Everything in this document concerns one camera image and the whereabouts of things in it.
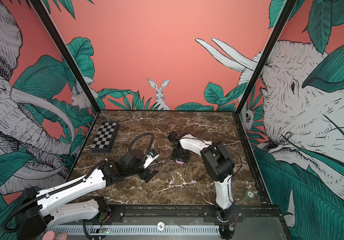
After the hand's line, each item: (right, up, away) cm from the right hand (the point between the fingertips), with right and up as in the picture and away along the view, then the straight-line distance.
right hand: (176, 159), depth 92 cm
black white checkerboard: (-49, +13, +9) cm, 52 cm away
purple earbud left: (-3, -11, -8) cm, 14 cm away
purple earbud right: (+10, -11, -7) cm, 17 cm away
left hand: (-12, +2, -15) cm, 20 cm away
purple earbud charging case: (+2, -2, -2) cm, 4 cm away
